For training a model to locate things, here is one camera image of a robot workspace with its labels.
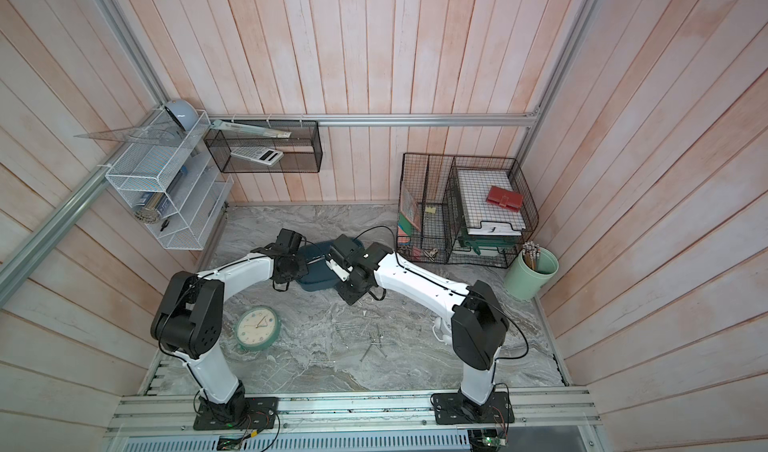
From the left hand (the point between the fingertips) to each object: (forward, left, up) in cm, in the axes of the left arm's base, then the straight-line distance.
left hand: (301, 273), depth 97 cm
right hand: (-11, -18, +9) cm, 23 cm away
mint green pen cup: (-4, -71, +12) cm, 72 cm away
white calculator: (+31, +14, +25) cm, 42 cm away
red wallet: (+15, -65, +21) cm, 70 cm away
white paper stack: (+9, -58, +19) cm, 62 cm away
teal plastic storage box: (-3, -7, +3) cm, 8 cm away
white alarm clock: (-19, -43, -1) cm, 47 cm away
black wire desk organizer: (+19, -55, +11) cm, 60 cm away
